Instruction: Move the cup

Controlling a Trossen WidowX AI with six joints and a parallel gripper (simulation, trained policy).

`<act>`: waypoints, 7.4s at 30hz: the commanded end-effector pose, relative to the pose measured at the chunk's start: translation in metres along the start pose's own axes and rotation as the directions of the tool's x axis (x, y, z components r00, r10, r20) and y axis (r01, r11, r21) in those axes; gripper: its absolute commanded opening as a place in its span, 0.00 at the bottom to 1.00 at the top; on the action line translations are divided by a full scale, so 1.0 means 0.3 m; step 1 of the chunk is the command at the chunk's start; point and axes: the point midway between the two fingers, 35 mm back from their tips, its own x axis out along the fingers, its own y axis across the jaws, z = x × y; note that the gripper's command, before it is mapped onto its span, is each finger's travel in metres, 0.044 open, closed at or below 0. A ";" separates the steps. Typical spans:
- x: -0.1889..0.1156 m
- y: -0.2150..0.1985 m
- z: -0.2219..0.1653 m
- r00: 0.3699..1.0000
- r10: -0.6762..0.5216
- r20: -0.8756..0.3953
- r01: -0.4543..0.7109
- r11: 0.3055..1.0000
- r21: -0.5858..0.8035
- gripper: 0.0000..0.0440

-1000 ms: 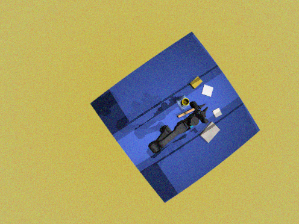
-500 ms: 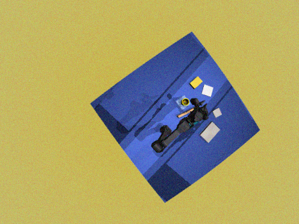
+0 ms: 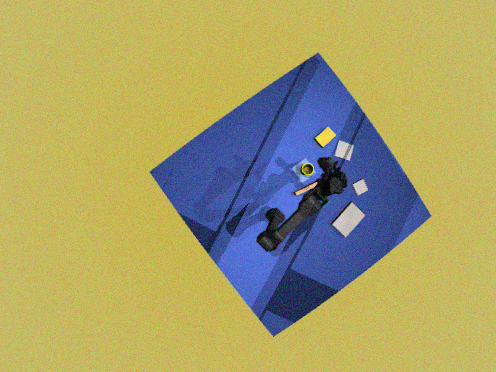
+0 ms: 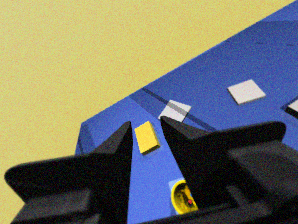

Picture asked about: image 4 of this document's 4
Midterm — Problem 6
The light grey flat rectangular slab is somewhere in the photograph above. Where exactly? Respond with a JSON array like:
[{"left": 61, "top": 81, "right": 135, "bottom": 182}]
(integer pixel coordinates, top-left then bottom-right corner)
[{"left": 284, "top": 101, "right": 298, "bottom": 119}]

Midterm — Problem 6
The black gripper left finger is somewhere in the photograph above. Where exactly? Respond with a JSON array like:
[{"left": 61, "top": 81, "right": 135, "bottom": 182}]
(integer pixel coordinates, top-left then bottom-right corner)
[{"left": 4, "top": 121, "right": 133, "bottom": 224}]

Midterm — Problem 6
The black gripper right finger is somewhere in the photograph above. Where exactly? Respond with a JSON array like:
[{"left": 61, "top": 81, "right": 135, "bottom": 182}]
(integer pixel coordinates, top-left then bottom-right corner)
[{"left": 160, "top": 116, "right": 286, "bottom": 209}]

